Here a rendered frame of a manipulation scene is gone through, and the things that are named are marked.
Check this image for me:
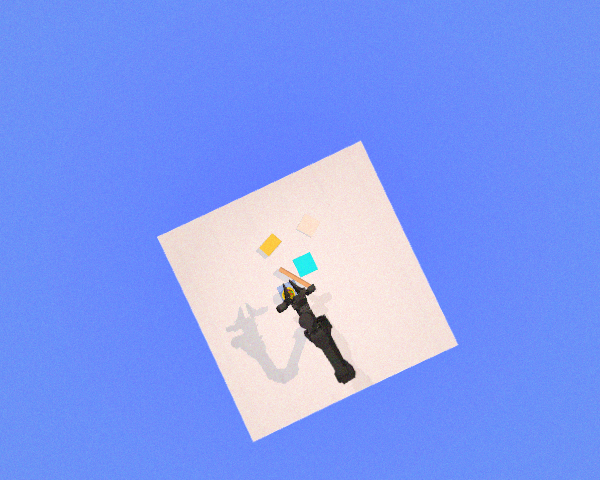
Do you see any yellow rectangular block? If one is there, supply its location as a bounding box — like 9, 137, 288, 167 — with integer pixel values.
260, 233, 282, 256

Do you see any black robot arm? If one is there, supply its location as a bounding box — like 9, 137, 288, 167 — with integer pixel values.
290, 292, 356, 385

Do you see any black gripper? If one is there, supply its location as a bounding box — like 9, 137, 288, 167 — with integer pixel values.
276, 279, 316, 316

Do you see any orange-brown rectangular bar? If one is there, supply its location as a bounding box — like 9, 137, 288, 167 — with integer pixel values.
279, 267, 311, 288

